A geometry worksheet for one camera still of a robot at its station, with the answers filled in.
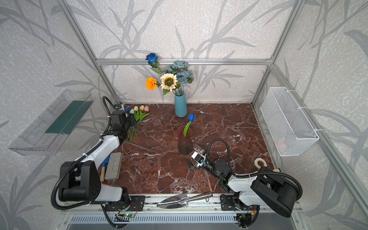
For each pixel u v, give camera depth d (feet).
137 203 2.38
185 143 2.90
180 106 3.34
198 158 2.03
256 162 2.86
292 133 1.97
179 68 2.86
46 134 2.10
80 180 1.39
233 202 2.42
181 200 2.47
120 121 2.18
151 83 2.66
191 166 2.23
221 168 1.96
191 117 2.48
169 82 2.47
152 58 2.85
